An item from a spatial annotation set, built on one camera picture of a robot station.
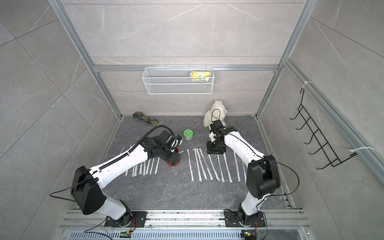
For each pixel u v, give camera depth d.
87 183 0.42
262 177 0.46
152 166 0.92
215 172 0.90
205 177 0.88
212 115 1.03
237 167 0.91
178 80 1.01
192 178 0.88
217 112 1.15
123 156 0.50
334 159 0.58
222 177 0.88
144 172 0.90
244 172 0.90
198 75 0.85
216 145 0.72
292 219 0.75
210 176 0.88
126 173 0.51
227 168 0.91
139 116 1.14
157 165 0.93
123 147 1.01
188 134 1.01
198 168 0.92
